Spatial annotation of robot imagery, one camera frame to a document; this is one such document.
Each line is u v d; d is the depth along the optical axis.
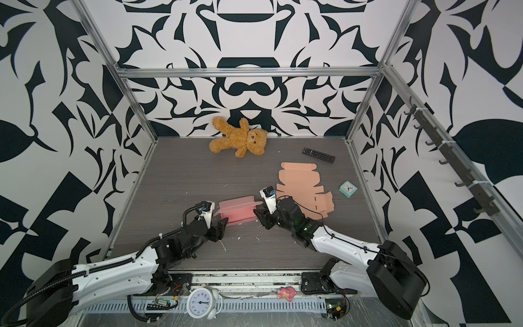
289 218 0.63
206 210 0.70
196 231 0.60
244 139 1.11
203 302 0.69
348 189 0.97
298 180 1.02
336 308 0.71
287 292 0.70
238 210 0.79
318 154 1.11
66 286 0.42
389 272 0.41
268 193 0.70
